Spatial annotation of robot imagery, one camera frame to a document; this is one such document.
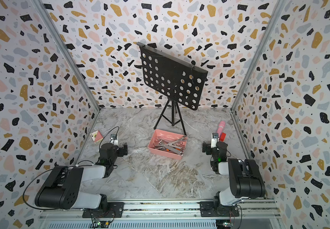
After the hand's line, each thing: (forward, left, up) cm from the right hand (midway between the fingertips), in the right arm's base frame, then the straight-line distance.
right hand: (212, 141), depth 94 cm
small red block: (+6, -9, -4) cm, 12 cm away
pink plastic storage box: (+8, +32, -7) cm, 33 cm away
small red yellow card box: (+4, +82, -3) cm, 82 cm away
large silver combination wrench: (-8, +21, +3) cm, 23 cm away
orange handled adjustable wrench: (-4, +34, -4) cm, 34 cm away
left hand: (-4, +61, +2) cm, 61 cm away
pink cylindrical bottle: (+15, -9, -4) cm, 18 cm away
